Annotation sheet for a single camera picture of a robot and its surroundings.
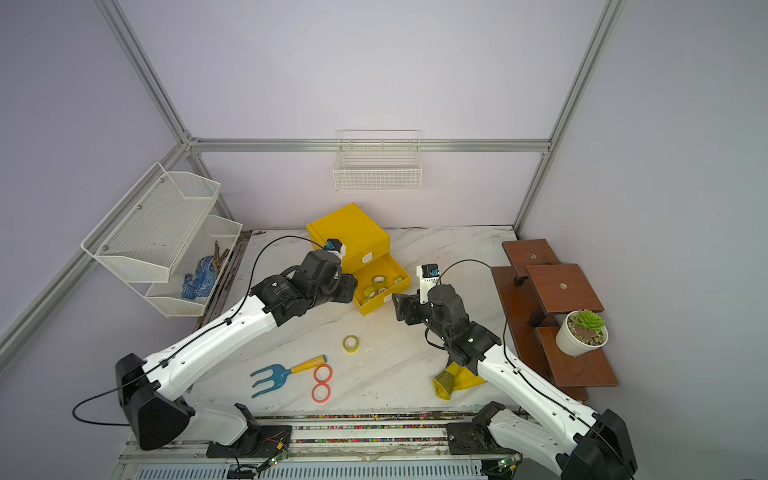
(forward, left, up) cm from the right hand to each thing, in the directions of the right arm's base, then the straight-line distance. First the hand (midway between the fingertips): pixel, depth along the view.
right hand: (408, 297), depth 78 cm
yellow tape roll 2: (+13, +3, -10) cm, 17 cm away
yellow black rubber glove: (-16, -12, -17) cm, 26 cm away
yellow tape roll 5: (+9, +8, -9) cm, 14 cm away
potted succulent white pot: (-12, -39, +4) cm, 41 cm away
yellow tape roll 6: (-4, +18, -19) cm, 26 cm away
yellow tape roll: (+13, +9, -9) cm, 18 cm away
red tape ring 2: (-21, +25, -19) cm, 38 cm away
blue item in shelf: (+9, +62, -5) cm, 63 cm away
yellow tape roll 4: (+4, +13, -7) cm, 15 cm away
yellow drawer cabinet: (+15, +12, +2) cm, 19 cm away
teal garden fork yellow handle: (-13, +37, -18) cm, 43 cm away
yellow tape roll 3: (+7, +11, -8) cm, 16 cm away
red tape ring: (-13, +25, -19) cm, 34 cm away
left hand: (+3, +15, +3) cm, 15 cm away
